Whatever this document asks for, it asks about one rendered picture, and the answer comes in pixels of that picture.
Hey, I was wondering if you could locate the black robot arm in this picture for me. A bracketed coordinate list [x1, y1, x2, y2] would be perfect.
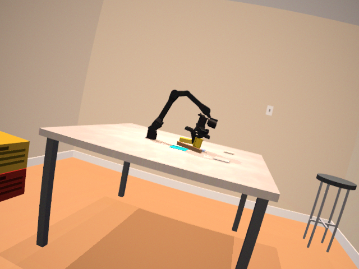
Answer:
[146, 90, 218, 140]

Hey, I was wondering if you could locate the yellow cup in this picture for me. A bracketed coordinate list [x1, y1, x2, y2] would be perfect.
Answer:
[192, 137, 203, 148]

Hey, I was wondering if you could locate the yellow rectangular block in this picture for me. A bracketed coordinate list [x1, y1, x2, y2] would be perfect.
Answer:
[179, 137, 192, 144]

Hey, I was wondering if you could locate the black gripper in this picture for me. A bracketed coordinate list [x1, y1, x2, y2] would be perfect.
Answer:
[185, 122, 210, 144]

